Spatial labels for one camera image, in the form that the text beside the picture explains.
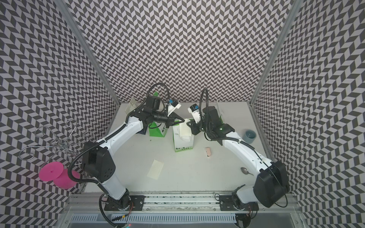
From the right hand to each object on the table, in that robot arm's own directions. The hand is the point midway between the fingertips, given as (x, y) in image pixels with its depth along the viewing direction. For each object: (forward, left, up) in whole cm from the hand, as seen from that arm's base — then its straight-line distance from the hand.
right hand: (188, 125), depth 78 cm
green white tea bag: (+9, +23, -18) cm, 30 cm away
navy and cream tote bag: (+14, +36, +1) cm, 38 cm away
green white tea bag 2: (-5, +6, -15) cm, 16 cm away
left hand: (+1, +3, +2) cm, 4 cm away
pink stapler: (-7, -12, -20) cm, 24 cm away
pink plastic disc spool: (-28, +51, +9) cm, 59 cm away
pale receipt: (-3, +2, -1) cm, 4 cm away
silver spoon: (-18, -33, -22) cm, 44 cm away
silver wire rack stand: (-13, +65, +9) cm, 67 cm away
